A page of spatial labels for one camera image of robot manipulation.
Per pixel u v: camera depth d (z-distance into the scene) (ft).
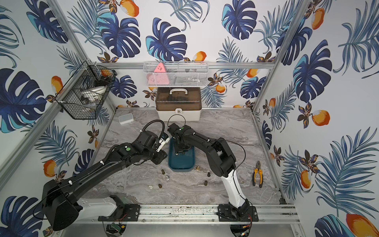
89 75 3.03
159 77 2.95
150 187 2.69
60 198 1.30
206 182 2.69
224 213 2.41
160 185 2.70
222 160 1.78
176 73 3.29
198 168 2.91
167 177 2.78
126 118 3.73
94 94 2.62
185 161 3.03
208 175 2.85
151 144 2.02
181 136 2.25
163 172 2.87
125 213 2.37
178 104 3.36
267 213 2.50
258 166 2.96
